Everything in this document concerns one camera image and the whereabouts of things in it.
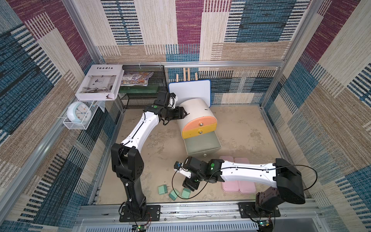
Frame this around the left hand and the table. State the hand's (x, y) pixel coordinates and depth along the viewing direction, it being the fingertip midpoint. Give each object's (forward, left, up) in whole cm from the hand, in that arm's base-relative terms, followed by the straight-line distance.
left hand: (181, 114), depth 87 cm
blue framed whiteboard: (+26, -13, -3) cm, 30 cm away
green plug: (-36, +11, -21) cm, 43 cm away
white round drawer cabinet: (+5, -9, -1) cm, 11 cm away
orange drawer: (-6, -10, -1) cm, 12 cm away
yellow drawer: (-6, -11, -9) cm, 15 cm away
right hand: (-32, -2, -15) cm, 36 cm away
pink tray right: (-36, -34, -19) cm, 53 cm away
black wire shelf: (+30, +34, -12) cm, 47 cm away
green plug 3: (-38, -2, -20) cm, 43 cm away
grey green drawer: (-13, -13, -15) cm, 24 cm away
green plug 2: (-39, +5, -21) cm, 44 cm away
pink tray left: (-35, -25, -20) cm, 48 cm away
